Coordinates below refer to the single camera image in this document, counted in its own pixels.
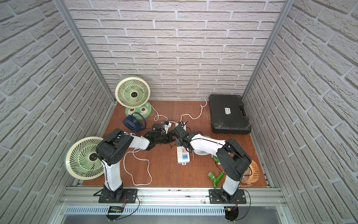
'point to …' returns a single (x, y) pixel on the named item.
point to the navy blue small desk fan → (133, 124)
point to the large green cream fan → (82, 161)
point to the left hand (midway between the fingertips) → (176, 132)
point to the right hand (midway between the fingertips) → (183, 138)
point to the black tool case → (227, 115)
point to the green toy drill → (215, 179)
